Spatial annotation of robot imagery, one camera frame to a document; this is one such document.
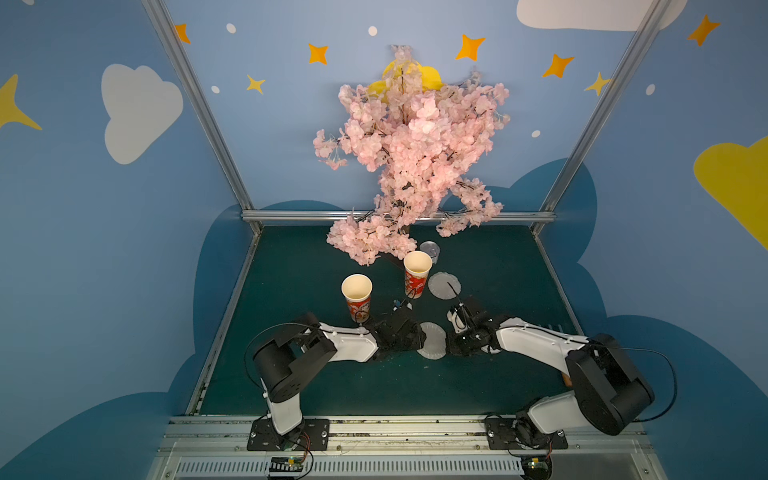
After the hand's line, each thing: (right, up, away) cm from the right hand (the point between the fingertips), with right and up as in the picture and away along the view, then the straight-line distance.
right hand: (450, 345), depth 90 cm
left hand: (-7, +4, 0) cm, 8 cm away
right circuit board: (+18, -25, -17) cm, 35 cm away
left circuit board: (-45, -25, -17) cm, 54 cm away
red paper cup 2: (-10, +24, +3) cm, 26 cm away
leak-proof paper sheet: (-5, +1, -1) cm, 5 cm away
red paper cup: (-28, +18, -3) cm, 34 cm away
